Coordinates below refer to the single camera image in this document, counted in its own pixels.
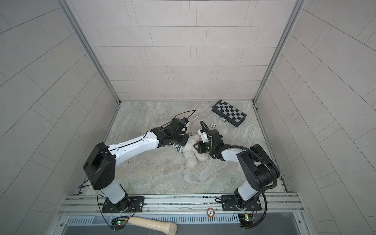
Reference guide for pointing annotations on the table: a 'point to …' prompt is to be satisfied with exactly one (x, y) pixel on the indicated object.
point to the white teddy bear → (190, 152)
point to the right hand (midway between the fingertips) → (194, 146)
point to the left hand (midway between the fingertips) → (191, 137)
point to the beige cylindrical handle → (169, 228)
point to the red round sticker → (210, 212)
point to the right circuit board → (246, 220)
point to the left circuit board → (119, 223)
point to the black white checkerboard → (231, 114)
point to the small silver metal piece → (223, 118)
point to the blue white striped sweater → (178, 148)
